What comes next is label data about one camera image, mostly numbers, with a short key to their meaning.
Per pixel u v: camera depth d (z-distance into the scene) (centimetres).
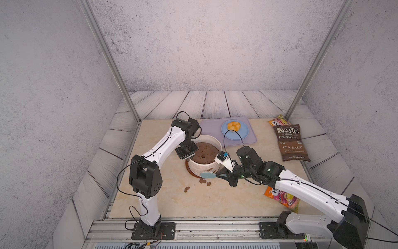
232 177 64
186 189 87
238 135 109
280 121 117
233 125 114
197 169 83
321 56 86
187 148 72
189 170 91
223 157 62
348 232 38
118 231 75
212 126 119
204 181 89
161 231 72
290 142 105
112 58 88
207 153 89
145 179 48
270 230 73
